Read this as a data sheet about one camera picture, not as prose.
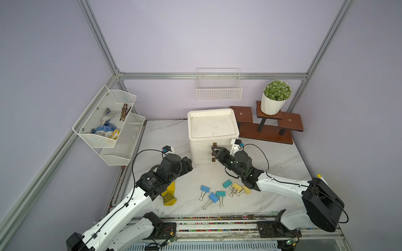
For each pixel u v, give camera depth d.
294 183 0.50
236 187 0.86
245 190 0.86
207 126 0.87
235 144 0.75
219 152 0.73
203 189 0.86
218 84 0.95
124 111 0.82
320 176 0.73
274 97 0.83
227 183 0.88
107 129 0.70
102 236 0.40
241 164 0.62
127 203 0.45
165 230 0.73
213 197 0.82
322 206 0.43
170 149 0.68
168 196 0.81
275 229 0.65
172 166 0.54
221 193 0.86
